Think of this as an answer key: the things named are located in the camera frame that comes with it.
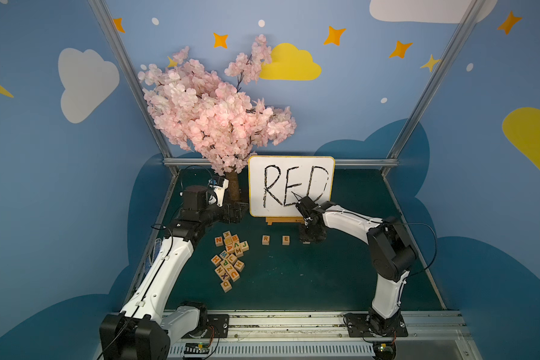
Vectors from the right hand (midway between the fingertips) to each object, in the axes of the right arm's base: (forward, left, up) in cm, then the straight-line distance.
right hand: (308, 237), depth 94 cm
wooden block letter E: (-2, +9, 0) cm, 10 cm away
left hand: (+1, +28, +23) cm, 36 cm away
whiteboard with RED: (+14, +15, +17) cm, 27 cm away
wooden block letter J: (-6, +26, +1) cm, 27 cm away
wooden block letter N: (-5, +38, +1) cm, 38 cm away
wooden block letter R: (-3, +18, 0) cm, 18 cm away
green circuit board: (-41, +37, -3) cm, 56 cm away
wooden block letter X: (-19, +32, +2) cm, 37 cm away
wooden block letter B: (-3, +31, +1) cm, 31 cm away
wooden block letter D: (-22, +31, +1) cm, 38 cm away
